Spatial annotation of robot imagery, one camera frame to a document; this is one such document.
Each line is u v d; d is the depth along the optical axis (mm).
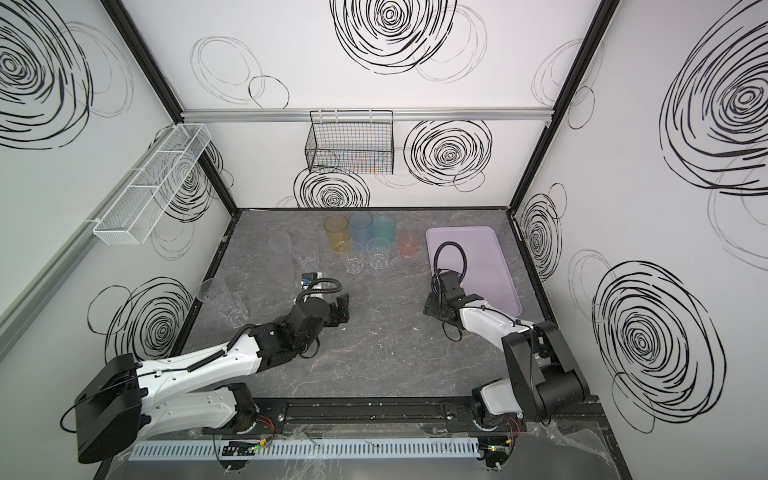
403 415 754
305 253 1022
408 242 1078
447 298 708
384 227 1039
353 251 1028
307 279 694
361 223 995
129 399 408
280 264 989
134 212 729
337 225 940
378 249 1020
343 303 744
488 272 1051
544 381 428
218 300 939
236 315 902
